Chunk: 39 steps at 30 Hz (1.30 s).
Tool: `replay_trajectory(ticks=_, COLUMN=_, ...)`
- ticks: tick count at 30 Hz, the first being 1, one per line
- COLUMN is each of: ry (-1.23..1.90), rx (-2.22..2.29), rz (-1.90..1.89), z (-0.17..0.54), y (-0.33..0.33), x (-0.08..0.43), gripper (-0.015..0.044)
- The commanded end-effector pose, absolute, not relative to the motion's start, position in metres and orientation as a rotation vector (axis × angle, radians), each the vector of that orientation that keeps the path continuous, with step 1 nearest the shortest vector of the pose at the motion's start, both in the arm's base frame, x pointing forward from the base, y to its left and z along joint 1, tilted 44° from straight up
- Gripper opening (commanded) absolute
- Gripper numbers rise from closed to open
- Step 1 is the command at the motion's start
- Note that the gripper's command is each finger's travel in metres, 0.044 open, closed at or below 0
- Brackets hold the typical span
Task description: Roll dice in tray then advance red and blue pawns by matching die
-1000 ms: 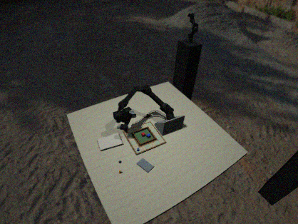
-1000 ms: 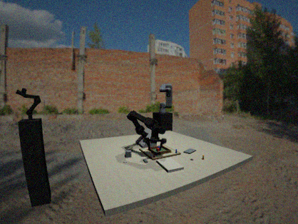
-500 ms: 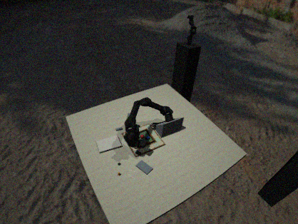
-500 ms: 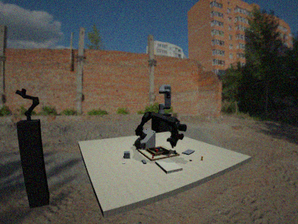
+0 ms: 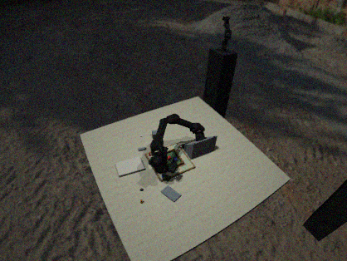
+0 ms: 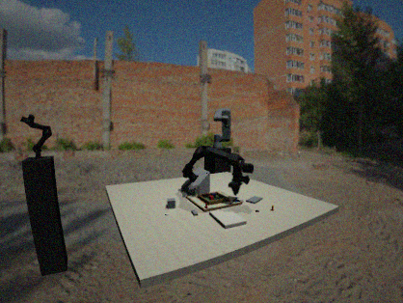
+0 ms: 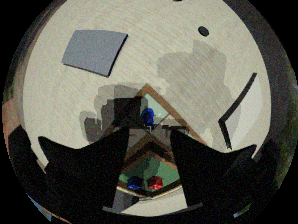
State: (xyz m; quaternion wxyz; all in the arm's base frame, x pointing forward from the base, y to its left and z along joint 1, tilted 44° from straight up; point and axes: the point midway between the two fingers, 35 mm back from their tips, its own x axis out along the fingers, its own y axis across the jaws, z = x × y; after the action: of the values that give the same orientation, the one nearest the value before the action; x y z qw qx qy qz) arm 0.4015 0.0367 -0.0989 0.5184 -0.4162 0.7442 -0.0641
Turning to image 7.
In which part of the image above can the red die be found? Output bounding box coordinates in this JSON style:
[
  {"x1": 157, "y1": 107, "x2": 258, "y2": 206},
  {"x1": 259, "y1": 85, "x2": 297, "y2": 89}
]
[{"x1": 148, "y1": 176, "x2": 164, "y2": 189}]

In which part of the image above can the blue pawn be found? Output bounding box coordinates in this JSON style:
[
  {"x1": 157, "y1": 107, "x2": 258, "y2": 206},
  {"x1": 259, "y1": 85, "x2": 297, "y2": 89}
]
[{"x1": 144, "y1": 108, "x2": 154, "y2": 127}]

